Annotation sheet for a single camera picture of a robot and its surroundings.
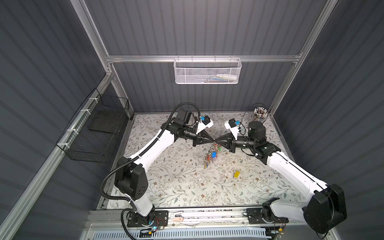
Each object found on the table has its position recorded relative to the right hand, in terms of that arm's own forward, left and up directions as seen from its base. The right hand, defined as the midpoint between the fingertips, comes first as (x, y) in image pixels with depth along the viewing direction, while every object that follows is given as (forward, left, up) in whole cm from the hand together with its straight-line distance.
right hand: (217, 142), depth 72 cm
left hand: (+1, +2, -1) cm, 3 cm away
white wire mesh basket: (+75, +2, -5) cm, 75 cm away
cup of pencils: (+27, -31, -10) cm, 43 cm away
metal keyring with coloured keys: (-4, +3, -5) cm, 7 cm away
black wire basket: (+3, +62, +3) cm, 62 cm away
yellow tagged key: (-5, -13, -27) cm, 30 cm away
